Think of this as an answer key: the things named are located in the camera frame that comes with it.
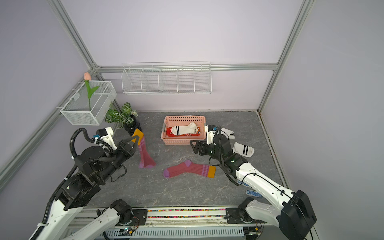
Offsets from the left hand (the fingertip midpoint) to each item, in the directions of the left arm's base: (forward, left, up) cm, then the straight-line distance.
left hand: (139, 138), depth 61 cm
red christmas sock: (+26, -26, -34) cm, 50 cm away
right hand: (+5, -23, -14) cm, 27 cm away
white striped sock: (+29, -21, -33) cm, 49 cm away
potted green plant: (+25, +16, -14) cm, 33 cm away
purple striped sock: (+2, -19, -36) cm, 41 cm away
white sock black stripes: (+10, -56, -35) cm, 67 cm away
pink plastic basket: (+38, -6, -34) cm, 51 cm away
